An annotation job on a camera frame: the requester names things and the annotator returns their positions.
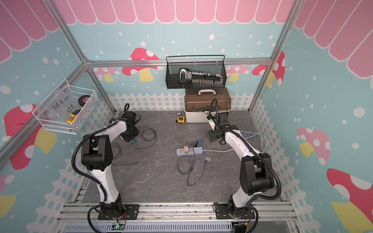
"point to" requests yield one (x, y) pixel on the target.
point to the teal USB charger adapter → (132, 141)
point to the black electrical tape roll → (83, 99)
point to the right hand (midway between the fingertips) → (216, 130)
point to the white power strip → (180, 152)
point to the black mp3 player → (194, 144)
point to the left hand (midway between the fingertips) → (133, 137)
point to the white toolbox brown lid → (198, 101)
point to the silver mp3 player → (208, 158)
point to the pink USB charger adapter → (186, 149)
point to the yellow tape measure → (181, 119)
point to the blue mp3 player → (198, 142)
